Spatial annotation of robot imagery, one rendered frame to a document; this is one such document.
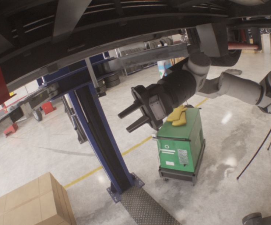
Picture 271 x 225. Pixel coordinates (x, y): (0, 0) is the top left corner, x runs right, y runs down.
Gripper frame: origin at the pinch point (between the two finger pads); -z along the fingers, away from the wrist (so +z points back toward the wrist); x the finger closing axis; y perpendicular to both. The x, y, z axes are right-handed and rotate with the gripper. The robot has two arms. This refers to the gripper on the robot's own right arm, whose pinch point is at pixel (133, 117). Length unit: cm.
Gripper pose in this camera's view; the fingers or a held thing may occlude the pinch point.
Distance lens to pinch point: 37.4
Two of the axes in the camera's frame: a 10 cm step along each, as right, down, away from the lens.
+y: -3.7, -1.6, 9.2
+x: 4.6, 8.2, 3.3
